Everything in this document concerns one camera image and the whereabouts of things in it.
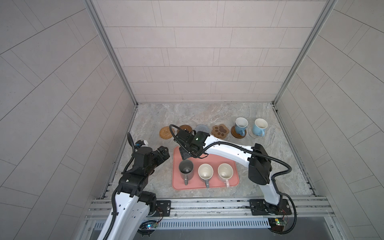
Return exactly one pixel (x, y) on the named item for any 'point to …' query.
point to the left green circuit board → (151, 225)
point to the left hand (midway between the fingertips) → (166, 150)
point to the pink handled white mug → (225, 172)
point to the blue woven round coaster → (202, 127)
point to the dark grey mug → (186, 169)
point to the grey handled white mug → (206, 171)
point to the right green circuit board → (279, 221)
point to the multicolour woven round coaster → (250, 131)
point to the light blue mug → (259, 127)
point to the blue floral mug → (241, 125)
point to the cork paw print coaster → (220, 131)
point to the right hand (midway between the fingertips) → (185, 155)
